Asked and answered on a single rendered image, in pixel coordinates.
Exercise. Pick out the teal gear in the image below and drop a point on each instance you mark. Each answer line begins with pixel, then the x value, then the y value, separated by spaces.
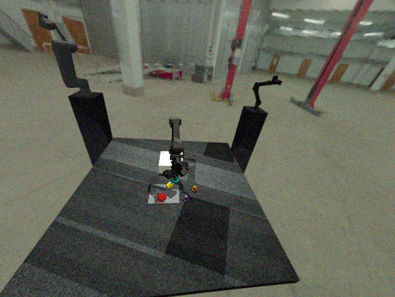
pixel 176 180

